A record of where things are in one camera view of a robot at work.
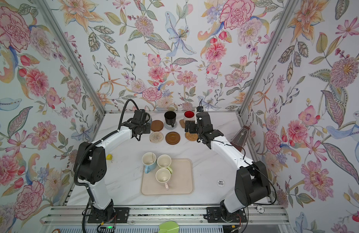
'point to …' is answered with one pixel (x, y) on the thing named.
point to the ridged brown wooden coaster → (172, 138)
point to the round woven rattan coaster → (191, 137)
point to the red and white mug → (189, 114)
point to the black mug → (170, 117)
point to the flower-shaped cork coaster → (183, 124)
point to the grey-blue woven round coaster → (169, 126)
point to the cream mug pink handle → (163, 175)
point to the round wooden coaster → (156, 125)
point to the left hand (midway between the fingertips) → (149, 125)
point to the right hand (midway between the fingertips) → (192, 120)
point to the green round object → (169, 226)
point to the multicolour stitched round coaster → (156, 137)
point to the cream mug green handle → (164, 161)
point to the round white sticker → (220, 183)
